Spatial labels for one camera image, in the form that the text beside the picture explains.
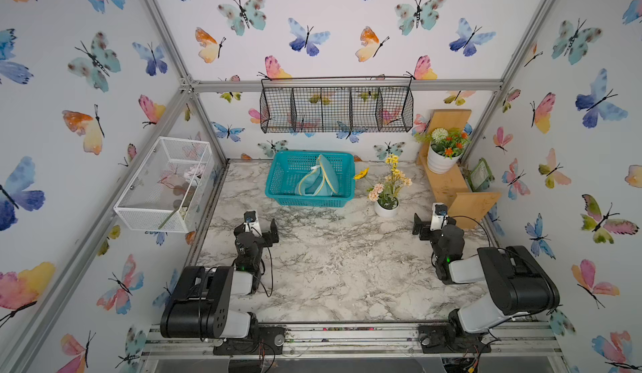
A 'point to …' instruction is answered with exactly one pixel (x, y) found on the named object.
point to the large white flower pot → (445, 148)
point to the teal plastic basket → (287, 169)
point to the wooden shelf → (466, 207)
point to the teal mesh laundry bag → (320, 181)
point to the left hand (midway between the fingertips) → (262, 218)
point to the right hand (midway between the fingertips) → (433, 211)
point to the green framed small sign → (480, 176)
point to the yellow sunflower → (361, 174)
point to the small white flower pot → (384, 212)
